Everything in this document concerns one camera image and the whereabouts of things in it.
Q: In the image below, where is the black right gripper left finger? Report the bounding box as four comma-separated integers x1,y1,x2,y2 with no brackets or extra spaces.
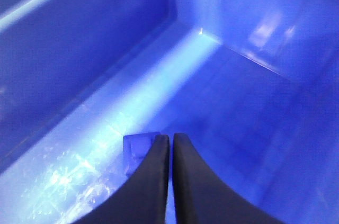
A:
76,134,171,224

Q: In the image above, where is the blue plastic box with knob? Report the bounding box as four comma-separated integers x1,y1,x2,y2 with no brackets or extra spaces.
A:
122,130,163,180

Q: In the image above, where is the large blue plastic bin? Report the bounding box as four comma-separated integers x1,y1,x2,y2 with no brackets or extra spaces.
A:
0,0,339,224

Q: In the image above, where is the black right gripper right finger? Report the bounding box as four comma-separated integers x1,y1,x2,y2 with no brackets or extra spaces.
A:
173,132,286,224

